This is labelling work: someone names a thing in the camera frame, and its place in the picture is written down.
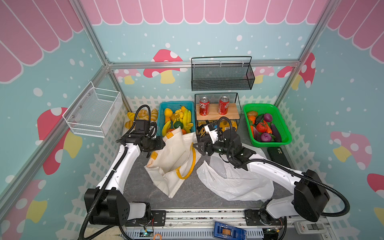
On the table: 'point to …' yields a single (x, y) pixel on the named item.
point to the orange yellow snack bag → (225, 124)
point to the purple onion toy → (267, 117)
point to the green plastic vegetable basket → (254, 114)
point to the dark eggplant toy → (275, 132)
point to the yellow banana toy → (166, 128)
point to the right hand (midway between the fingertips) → (196, 142)
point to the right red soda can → (223, 105)
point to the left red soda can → (204, 106)
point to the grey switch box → (306, 227)
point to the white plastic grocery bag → (226, 182)
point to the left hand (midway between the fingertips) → (162, 147)
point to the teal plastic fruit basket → (175, 105)
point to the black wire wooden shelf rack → (209, 108)
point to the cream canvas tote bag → (168, 166)
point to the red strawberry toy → (261, 127)
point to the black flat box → (277, 155)
